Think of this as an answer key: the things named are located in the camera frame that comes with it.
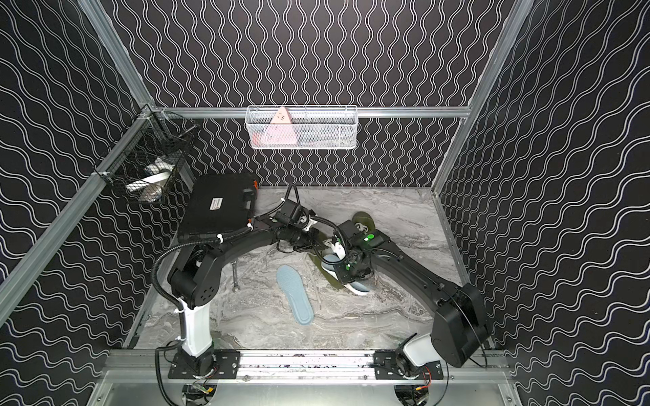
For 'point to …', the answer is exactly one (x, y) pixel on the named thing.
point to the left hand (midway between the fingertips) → (325, 242)
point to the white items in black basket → (151, 188)
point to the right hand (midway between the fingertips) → (344, 276)
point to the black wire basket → (144, 163)
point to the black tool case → (215, 204)
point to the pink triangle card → (281, 129)
